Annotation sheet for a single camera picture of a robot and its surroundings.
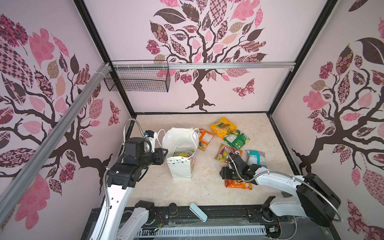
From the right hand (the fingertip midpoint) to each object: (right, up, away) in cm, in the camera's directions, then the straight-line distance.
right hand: (222, 172), depth 87 cm
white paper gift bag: (-27, +15, +7) cm, 31 cm away
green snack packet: (+12, +19, +13) cm, 26 cm away
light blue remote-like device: (-15, -15, -16) cm, 26 cm away
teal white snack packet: (+22, +8, +3) cm, 23 cm away
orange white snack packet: (-10, +20, +15) cm, 27 cm away
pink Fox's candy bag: (+2, +11, +7) cm, 13 cm away
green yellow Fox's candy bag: (-23, +11, +2) cm, 26 cm away
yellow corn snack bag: (+4, +27, +16) cm, 32 cm away
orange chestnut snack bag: (+4, -5, -4) cm, 7 cm away
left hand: (-31, +15, -18) cm, 39 cm away
